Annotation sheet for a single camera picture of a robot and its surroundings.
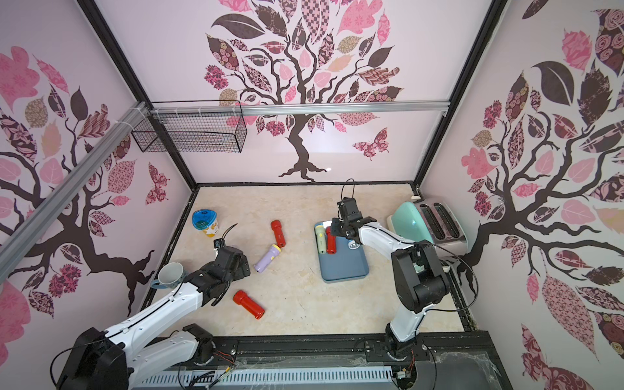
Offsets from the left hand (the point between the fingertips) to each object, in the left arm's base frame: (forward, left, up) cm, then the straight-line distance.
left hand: (234, 270), depth 86 cm
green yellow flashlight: (+14, -32, -3) cm, 35 cm away
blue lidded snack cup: (+19, +14, +4) cm, 24 cm away
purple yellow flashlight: (+8, -12, -3) cm, 15 cm away
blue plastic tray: (+5, -43, -4) cm, 43 cm away
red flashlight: (+16, -15, -2) cm, 22 cm away
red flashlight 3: (-9, -4, -2) cm, 11 cm away
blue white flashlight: (+11, -45, -2) cm, 46 cm away
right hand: (+18, -37, +4) cm, 41 cm away
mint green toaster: (+13, -72, +12) cm, 74 cm away
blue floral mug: (-3, +21, +1) cm, 22 cm away
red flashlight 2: (+14, -36, -3) cm, 39 cm away
